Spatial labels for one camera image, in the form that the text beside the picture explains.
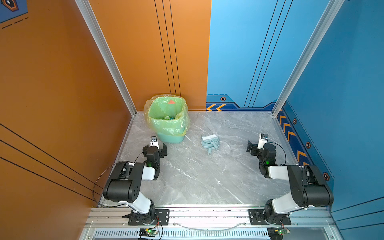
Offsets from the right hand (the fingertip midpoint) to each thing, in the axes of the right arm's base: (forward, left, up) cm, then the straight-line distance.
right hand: (255, 141), depth 94 cm
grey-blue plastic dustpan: (+2, +29, -5) cm, 29 cm away
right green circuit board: (-46, -2, -10) cm, 47 cm away
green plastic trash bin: (+4, +59, 0) cm, 59 cm away
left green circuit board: (-46, +58, -7) cm, 75 cm away
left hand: (-1, +63, 0) cm, 63 cm away
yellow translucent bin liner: (+21, +58, +4) cm, 62 cm away
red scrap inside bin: (+21, +53, +16) cm, 60 cm away
